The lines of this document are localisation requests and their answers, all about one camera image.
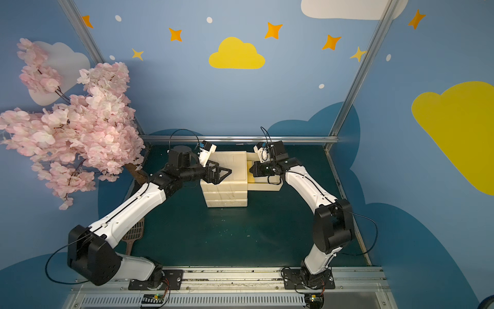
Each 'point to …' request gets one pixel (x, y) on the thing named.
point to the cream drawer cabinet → (232, 190)
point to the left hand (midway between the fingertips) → (224, 164)
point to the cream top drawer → (272, 183)
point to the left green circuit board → (152, 299)
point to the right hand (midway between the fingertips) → (253, 168)
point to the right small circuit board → (315, 300)
